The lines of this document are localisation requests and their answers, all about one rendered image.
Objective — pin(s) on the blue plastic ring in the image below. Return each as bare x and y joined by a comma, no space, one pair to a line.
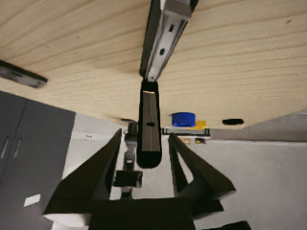
184,119

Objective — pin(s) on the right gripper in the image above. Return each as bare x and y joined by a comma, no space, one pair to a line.
130,177

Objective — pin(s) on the black rubber ring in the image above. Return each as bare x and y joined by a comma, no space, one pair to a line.
232,122

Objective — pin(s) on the black stapler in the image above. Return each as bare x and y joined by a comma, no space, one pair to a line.
166,23

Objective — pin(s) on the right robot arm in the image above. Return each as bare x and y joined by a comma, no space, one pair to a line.
131,145

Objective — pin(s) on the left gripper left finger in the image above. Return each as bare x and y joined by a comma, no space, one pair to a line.
88,180

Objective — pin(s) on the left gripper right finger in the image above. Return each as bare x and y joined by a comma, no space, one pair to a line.
208,183

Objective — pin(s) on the yellow rectangular tray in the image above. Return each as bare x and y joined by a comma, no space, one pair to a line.
199,125

